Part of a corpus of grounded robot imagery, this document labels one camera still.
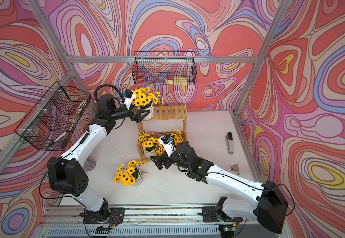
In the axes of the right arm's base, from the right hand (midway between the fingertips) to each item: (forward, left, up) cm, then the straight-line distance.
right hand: (158, 155), depth 72 cm
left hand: (+22, +6, +13) cm, 26 cm away
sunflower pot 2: (+8, +5, -3) cm, 10 cm away
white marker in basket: (+11, +48, +6) cm, 50 cm away
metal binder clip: (+1, -45, -21) cm, 49 cm away
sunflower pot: (-7, +15, -6) cm, 18 cm away
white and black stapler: (+17, -46, -19) cm, 52 cm away
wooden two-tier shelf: (+23, -3, +7) cm, 24 cm away
